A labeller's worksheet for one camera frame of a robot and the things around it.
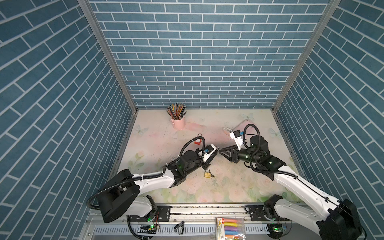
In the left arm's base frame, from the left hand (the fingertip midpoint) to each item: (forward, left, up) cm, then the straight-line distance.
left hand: (214, 152), depth 78 cm
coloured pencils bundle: (+36, +23, -5) cm, 43 cm away
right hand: (-1, -2, +5) cm, 5 cm away
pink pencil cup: (+29, +22, -13) cm, 39 cm away
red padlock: (+17, +7, -15) cm, 24 cm away
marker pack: (-32, -6, -16) cm, 36 cm away
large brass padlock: (-5, +3, -16) cm, 18 cm away
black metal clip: (-30, +18, -17) cm, 39 cm away
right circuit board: (-33, -28, -17) cm, 46 cm away
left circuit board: (-31, +33, -19) cm, 49 cm away
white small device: (+26, -13, -14) cm, 32 cm away
